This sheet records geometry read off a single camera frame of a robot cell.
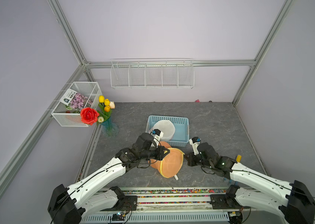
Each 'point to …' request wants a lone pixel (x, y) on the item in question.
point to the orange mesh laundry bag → (170, 165)
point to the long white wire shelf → (152, 73)
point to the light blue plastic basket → (181, 137)
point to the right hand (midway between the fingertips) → (183, 155)
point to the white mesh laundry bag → (167, 127)
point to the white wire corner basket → (62, 116)
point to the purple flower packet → (76, 101)
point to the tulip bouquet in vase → (109, 127)
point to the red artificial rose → (89, 115)
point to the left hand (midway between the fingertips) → (168, 152)
